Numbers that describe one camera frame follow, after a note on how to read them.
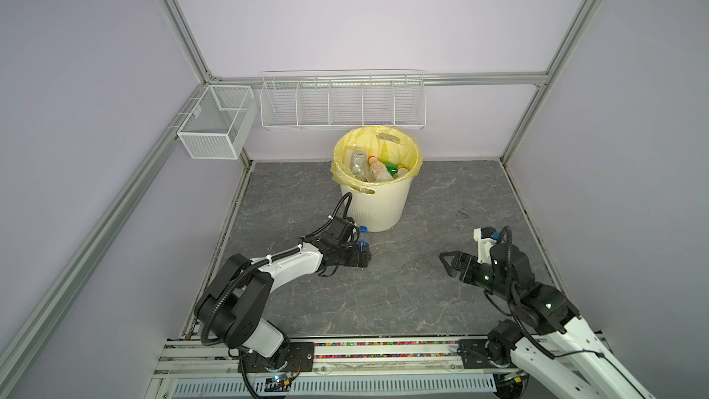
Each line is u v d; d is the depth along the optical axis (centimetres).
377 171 89
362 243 90
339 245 75
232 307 44
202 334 40
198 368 73
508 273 53
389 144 94
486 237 66
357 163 85
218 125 100
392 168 98
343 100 99
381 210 87
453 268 65
